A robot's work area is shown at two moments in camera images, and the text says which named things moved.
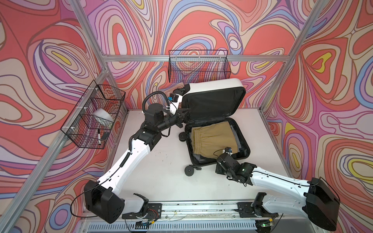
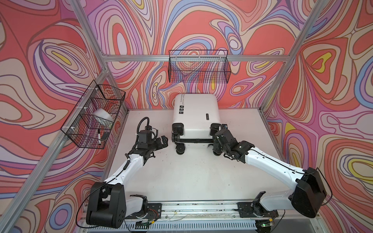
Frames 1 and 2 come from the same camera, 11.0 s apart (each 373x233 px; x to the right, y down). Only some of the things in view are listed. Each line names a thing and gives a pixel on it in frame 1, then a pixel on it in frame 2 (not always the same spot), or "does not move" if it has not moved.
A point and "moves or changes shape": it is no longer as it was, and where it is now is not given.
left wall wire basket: (92, 123) does not move
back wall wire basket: (196, 65) does not move
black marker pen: (99, 137) does not move
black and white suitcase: (212, 131) moves or changes shape
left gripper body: (167, 122) -> (155, 145)
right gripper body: (219, 170) -> (222, 148)
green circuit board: (140, 224) does not move
